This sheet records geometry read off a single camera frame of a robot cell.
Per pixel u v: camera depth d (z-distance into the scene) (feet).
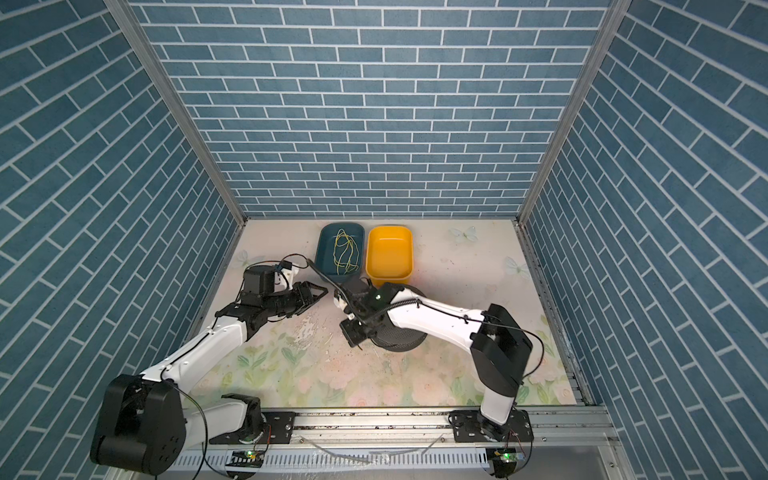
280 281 2.47
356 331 2.31
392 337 2.71
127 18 2.32
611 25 2.38
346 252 3.34
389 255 3.55
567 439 2.42
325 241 3.57
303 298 2.42
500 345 1.46
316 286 2.63
